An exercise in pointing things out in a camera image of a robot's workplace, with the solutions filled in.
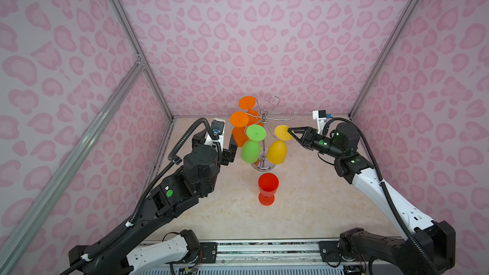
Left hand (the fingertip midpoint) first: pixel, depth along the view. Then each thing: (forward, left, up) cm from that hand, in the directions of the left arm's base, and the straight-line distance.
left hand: (219, 130), depth 59 cm
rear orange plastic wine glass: (+22, -9, -9) cm, 25 cm away
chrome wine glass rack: (+12, -17, -43) cm, 48 cm away
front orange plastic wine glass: (+12, -6, -8) cm, 16 cm away
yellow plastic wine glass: (+4, -20, -17) cm, 27 cm away
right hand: (+5, -25, -7) cm, 26 cm away
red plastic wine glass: (-6, -16, -25) cm, 31 cm away
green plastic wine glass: (+4, -10, -16) cm, 19 cm away
